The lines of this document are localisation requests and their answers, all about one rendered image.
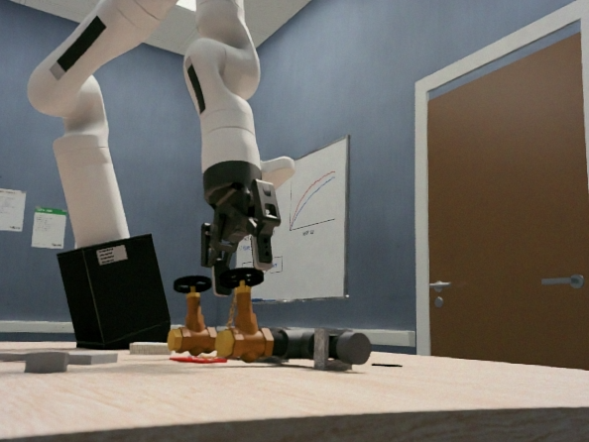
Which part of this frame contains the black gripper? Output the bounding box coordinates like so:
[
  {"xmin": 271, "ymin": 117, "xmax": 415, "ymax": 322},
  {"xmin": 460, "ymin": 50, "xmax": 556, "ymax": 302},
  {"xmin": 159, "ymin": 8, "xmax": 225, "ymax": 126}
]
[{"xmin": 201, "ymin": 161, "xmax": 281, "ymax": 297}]

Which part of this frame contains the red tag with gold chain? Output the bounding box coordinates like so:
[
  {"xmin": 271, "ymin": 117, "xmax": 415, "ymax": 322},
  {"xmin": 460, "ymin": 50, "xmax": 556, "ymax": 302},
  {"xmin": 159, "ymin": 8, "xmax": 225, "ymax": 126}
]
[{"xmin": 170, "ymin": 285, "xmax": 252, "ymax": 364}]

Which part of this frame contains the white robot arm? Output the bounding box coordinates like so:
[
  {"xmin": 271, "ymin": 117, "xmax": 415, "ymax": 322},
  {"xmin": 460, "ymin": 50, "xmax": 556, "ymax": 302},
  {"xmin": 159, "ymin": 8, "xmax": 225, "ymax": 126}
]
[{"xmin": 27, "ymin": 0, "xmax": 295, "ymax": 248}]

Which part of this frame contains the brass valve manifold with black handwheels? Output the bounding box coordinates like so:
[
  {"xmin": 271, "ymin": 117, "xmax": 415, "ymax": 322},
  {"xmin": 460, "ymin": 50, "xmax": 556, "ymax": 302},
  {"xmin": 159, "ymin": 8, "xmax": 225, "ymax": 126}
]
[{"xmin": 167, "ymin": 268, "xmax": 372, "ymax": 371}]

